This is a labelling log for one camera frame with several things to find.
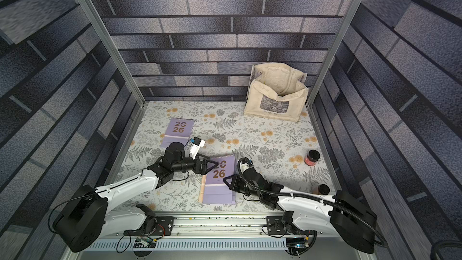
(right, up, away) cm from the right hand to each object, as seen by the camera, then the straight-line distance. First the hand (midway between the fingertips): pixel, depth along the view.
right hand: (222, 179), depth 78 cm
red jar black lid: (+44, +8, +7) cm, 45 cm away
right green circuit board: (+31, -23, -8) cm, 39 cm away
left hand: (-4, +8, +1) cm, 9 cm away
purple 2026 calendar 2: (-28, +20, +26) cm, 43 cm away
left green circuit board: (-31, -23, -7) cm, 39 cm away
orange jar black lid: (+43, -3, -3) cm, 44 cm away
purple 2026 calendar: (-3, -6, +1) cm, 7 cm away
